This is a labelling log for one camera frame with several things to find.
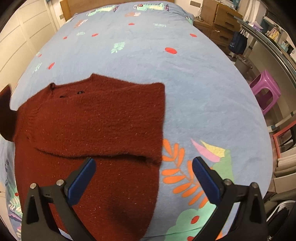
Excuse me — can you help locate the dark red knit sweater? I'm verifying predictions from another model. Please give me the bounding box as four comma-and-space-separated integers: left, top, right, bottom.
1, 74, 165, 240

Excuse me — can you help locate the red framed panel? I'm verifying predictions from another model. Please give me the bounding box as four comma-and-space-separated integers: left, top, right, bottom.
273, 126, 295, 158

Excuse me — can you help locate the blue patterned bed sheet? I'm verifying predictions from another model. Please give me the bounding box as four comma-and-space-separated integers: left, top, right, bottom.
1, 4, 273, 240

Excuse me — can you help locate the purple plastic stool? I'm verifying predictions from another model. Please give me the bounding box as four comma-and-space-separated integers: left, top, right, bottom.
249, 70, 281, 115

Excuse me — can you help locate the grey waste bin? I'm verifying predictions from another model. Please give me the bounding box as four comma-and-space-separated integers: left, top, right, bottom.
234, 55, 253, 75

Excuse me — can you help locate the dark navy tote bag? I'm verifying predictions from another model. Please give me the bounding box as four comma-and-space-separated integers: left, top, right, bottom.
228, 30, 247, 55

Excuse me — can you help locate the long grey desk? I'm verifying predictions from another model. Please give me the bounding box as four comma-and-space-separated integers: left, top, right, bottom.
235, 16, 296, 133

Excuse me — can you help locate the wooden drawer cabinet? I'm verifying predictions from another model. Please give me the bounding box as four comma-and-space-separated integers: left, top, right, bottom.
193, 1, 243, 54

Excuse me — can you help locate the wooden headboard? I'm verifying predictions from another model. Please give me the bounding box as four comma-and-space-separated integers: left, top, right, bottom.
60, 1, 174, 20

